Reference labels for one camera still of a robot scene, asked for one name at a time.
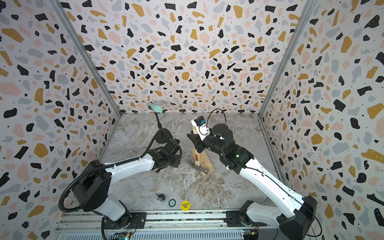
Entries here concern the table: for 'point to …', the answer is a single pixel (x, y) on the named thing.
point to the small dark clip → (161, 197)
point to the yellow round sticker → (185, 205)
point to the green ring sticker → (172, 202)
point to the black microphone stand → (163, 135)
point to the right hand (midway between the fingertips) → (192, 133)
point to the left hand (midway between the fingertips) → (181, 158)
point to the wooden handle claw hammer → (197, 165)
